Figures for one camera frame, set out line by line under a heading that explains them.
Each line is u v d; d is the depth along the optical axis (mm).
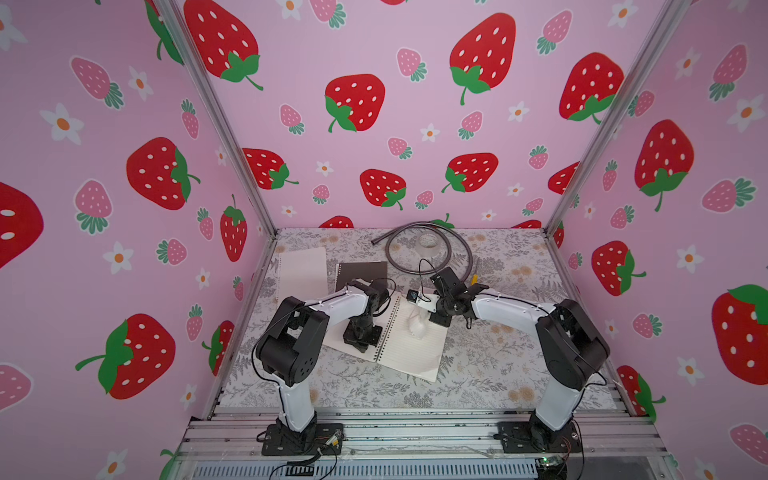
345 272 1086
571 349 473
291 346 489
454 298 716
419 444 734
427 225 1222
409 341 894
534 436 664
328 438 721
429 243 1175
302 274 1084
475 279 1063
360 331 817
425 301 817
